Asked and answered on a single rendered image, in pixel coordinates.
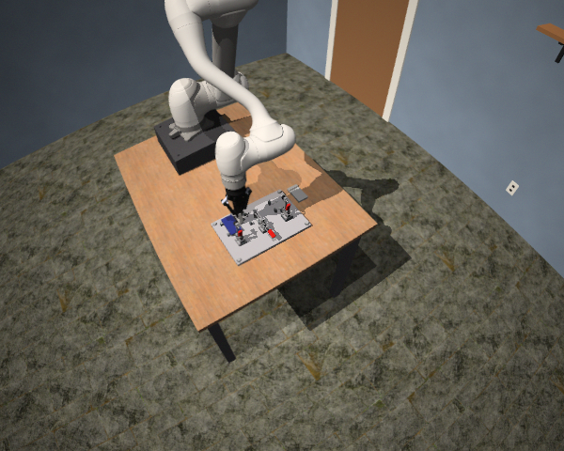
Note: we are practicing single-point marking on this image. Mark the blue rectangular block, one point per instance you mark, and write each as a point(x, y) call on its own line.
point(228, 223)

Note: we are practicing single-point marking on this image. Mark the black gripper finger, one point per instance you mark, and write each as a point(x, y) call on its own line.
point(244, 200)
point(235, 210)

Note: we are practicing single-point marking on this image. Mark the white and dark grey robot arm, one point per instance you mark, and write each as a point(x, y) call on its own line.
point(190, 100)

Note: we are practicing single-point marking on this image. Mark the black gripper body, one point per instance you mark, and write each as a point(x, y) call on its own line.
point(231, 194)

